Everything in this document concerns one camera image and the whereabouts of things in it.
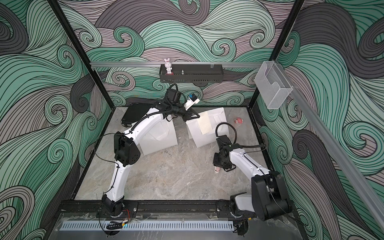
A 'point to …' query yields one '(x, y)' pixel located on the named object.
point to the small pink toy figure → (238, 120)
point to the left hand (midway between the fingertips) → (199, 114)
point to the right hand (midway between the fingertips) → (216, 164)
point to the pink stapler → (217, 169)
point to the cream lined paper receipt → (204, 123)
